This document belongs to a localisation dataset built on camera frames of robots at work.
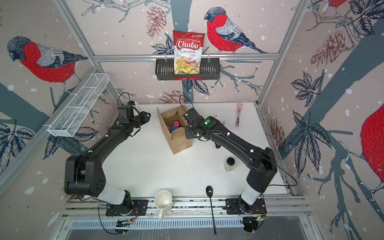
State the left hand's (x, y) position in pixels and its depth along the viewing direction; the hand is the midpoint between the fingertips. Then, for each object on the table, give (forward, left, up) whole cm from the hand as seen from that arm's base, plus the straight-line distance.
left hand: (148, 113), depth 88 cm
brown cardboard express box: (-15, -18, -6) cm, 24 cm away
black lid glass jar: (-27, -47, -12) cm, 55 cm away
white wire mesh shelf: (-12, +34, +9) cm, 38 cm away
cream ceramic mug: (-43, -11, -21) cm, 49 cm away
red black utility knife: (-12, -43, -19) cm, 48 cm away
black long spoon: (-39, -35, -20) cm, 56 cm away
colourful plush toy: (+2, -15, -15) cm, 21 cm away
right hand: (-15, -24, -2) cm, 28 cm away
